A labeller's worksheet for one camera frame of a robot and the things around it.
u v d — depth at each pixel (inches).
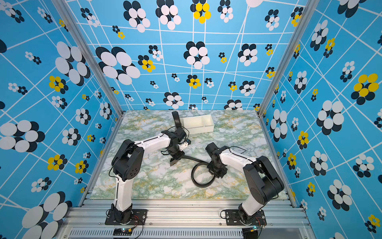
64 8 27.3
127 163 20.8
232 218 28.4
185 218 29.3
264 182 17.7
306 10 27.3
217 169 29.7
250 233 27.9
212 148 29.1
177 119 37.9
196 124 43.5
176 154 33.8
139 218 28.5
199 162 36.4
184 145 35.0
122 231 28.4
